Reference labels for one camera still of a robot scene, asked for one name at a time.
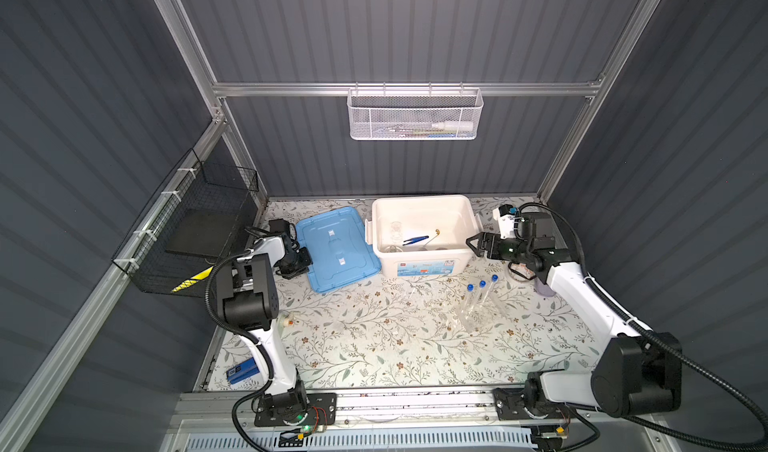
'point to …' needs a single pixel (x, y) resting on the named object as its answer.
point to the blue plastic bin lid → (338, 249)
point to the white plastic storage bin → (448, 219)
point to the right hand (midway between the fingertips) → (481, 243)
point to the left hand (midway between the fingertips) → (306, 267)
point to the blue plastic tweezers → (415, 239)
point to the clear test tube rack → (494, 309)
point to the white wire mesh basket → (415, 114)
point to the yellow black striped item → (200, 277)
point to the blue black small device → (242, 371)
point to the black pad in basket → (203, 232)
